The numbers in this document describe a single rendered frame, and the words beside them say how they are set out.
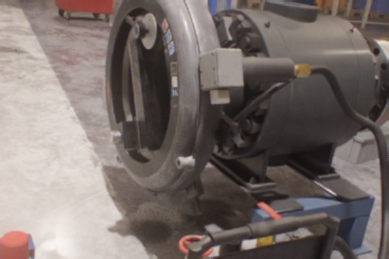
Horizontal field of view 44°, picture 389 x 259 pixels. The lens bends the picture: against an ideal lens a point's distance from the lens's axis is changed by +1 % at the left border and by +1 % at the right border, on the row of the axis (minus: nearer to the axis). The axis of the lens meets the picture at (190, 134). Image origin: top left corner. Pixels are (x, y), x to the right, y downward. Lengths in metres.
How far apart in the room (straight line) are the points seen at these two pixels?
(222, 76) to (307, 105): 0.54
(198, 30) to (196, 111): 0.23
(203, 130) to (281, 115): 0.38
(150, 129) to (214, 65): 0.40
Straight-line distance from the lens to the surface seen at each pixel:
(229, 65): 1.31
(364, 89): 1.95
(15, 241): 0.64
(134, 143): 1.64
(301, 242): 1.11
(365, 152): 3.11
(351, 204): 1.98
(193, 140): 1.42
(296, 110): 1.73
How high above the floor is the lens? 1.05
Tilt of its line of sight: 20 degrees down
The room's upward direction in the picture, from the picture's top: 8 degrees clockwise
